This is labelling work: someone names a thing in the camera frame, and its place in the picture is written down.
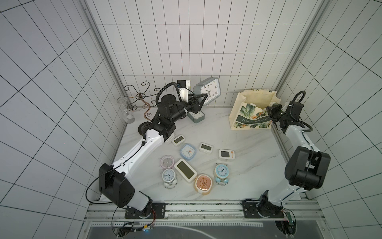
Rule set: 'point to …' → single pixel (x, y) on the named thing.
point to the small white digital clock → (179, 140)
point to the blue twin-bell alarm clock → (222, 173)
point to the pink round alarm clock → (167, 162)
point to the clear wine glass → (122, 101)
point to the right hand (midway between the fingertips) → (269, 103)
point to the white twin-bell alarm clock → (169, 178)
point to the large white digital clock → (185, 170)
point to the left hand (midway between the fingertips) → (203, 97)
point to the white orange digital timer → (226, 154)
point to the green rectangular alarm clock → (197, 117)
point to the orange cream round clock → (203, 183)
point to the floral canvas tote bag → (249, 112)
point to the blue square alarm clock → (188, 151)
